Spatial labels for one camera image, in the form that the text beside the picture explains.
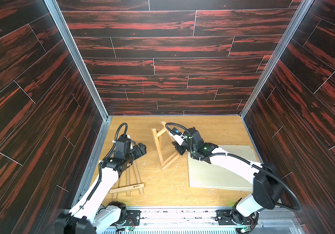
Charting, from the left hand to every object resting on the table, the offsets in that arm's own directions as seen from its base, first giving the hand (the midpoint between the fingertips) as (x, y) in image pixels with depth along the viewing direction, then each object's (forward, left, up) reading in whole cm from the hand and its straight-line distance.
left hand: (143, 149), depth 82 cm
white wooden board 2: (-4, -32, -13) cm, 35 cm away
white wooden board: (-12, -50, -16) cm, 54 cm away
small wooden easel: (-17, +1, -12) cm, 21 cm away
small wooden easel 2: (-2, -10, +9) cm, 14 cm away
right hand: (+7, -20, +2) cm, 21 cm away
